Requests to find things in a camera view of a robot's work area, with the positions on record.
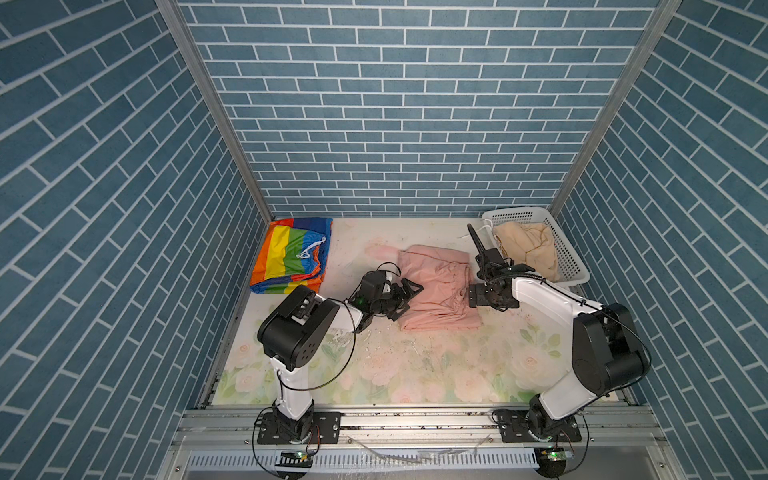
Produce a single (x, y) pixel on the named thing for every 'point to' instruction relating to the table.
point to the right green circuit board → (554, 453)
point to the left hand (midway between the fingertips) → (419, 297)
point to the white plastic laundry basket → (570, 267)
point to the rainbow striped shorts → (294, 252)
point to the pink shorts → (443, 302)
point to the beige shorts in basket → (531, 244)
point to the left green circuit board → (296, 459)
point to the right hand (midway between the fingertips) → (484, 296)
